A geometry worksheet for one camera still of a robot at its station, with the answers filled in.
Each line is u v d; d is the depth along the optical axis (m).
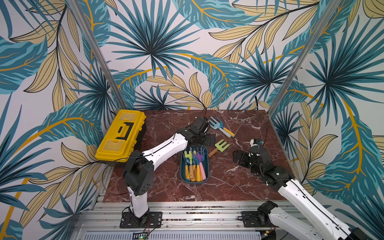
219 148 1.00
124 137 0.84
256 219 0.73
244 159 0.68
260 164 0.56
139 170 0.46
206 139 0.76
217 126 1.10
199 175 0.84
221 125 1.10
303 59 0.87
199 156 0.92
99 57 0.85
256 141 0.68
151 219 0.73
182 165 0.91
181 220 0.75
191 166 0.86
